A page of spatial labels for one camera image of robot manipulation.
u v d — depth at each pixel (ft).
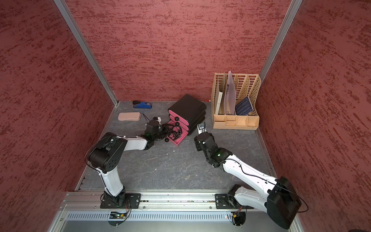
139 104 3.74
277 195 1.31
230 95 3.51
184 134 3.19
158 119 3.02
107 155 1.65
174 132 3.19
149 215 2.33
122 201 2.25
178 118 2.99
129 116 3.59
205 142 1.91
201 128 2.24
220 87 2.94
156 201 2.48
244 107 3.37
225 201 2.40
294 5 2.32
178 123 3.11
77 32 2.62
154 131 2.58
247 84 3.40
